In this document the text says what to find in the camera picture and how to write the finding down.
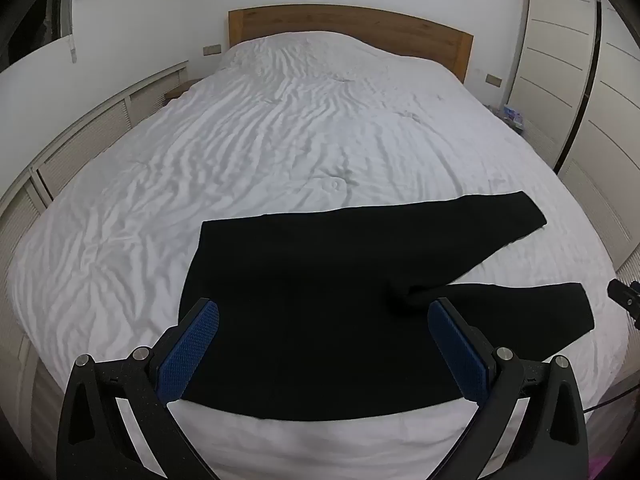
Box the black pants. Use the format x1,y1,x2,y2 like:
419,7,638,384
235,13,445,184
177,191,596,422

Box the wooden nightstand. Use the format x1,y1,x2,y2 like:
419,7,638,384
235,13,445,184
164,79,203,103

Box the white wardrobe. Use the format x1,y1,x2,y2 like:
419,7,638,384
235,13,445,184
505,0,640,281

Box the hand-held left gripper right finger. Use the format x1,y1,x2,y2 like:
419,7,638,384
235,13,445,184
427,297,591,480

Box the window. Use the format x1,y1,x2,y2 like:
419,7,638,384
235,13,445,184
10,0,80,66

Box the black cable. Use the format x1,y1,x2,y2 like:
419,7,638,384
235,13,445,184
582,377,640,414

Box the bed with white duvet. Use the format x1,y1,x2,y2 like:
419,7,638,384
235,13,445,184
7,31,631,480

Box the wooden headboard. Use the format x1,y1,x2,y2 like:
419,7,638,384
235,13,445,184
228,5,474,85

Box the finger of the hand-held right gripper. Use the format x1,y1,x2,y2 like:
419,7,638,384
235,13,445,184
606,279,640,332

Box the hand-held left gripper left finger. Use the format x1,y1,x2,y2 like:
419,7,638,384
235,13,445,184
56,297,221,480

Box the blue white packet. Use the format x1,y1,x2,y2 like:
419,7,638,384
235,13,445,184
501,104,526,133

